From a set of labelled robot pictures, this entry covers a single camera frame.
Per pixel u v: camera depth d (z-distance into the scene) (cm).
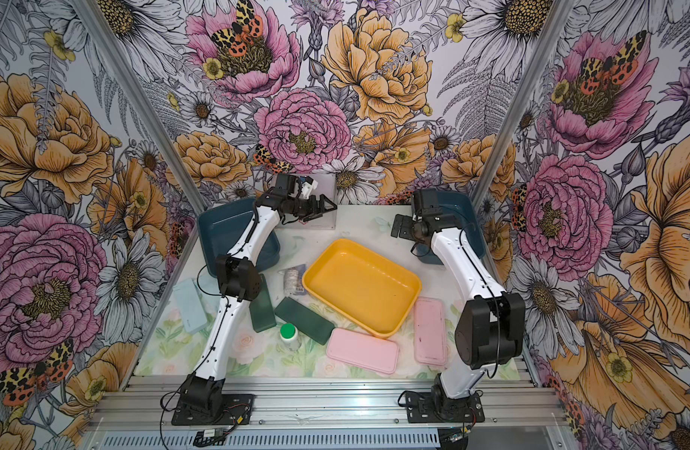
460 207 115
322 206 94
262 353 84
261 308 90
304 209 94
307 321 90
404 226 80
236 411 73
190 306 94
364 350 83
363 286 97
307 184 99
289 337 78
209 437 73
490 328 45
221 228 117
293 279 97
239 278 70
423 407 73
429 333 87
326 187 111
